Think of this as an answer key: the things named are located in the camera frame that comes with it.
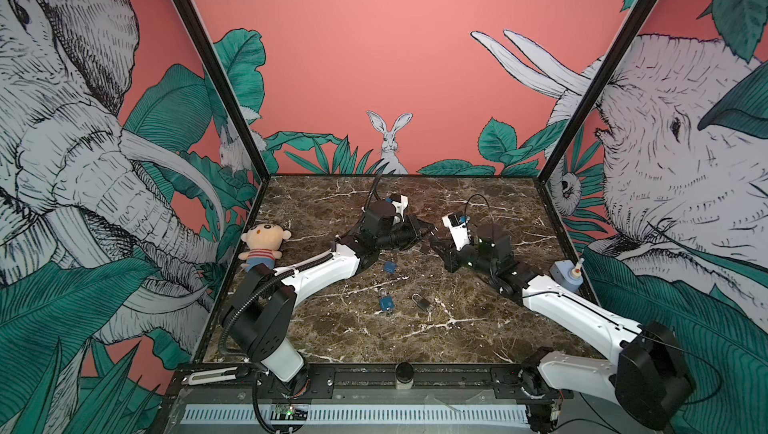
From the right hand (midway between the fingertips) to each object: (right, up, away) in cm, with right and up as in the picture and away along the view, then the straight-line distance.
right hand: (432, 240), depth 79 cm
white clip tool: (-59, -35, -4) cm, 69 cm away
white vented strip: (-15, -41, -8) cm, 44 cm away
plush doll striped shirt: (-52, -2, +14) cm, 54 cm away
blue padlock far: (-12, -11, +16) cm, 22 cm away
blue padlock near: (-12, -20, +7) cm, 24 cm away
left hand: (+2, +5, -2) cm, 5 cm away
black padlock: (-2, -20, +9) cm, 22 cm away
